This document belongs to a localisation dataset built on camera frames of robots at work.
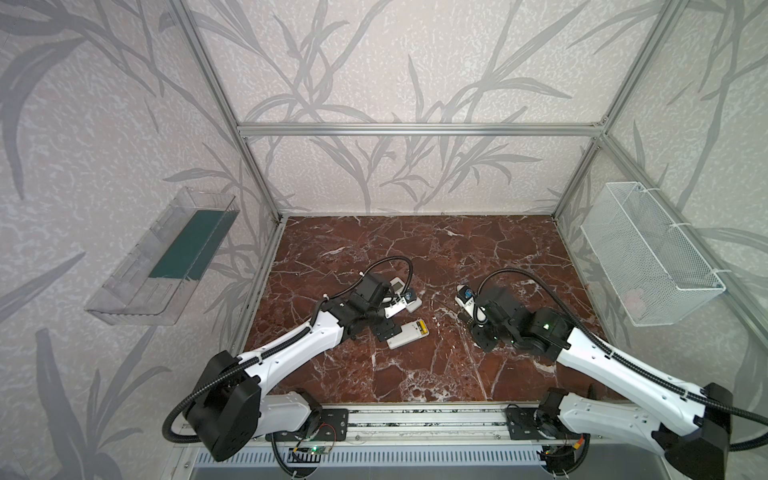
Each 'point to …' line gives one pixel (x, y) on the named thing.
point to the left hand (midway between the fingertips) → (395, 300)
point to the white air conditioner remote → (399, 303)
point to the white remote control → (410, 332)
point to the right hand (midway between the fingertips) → (472, 314)
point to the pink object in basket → (635, 303)
